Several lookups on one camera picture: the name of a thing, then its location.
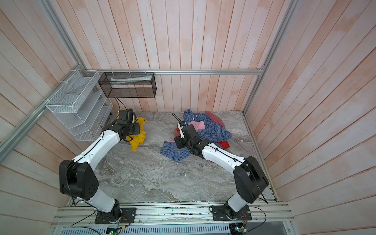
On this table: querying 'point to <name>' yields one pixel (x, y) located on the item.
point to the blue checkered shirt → (212, 132)
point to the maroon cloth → (213, 117)
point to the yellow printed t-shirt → (136, 139)
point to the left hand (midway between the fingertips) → (135, 129)
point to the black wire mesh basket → (128, 84)
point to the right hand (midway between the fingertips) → (177, 138)
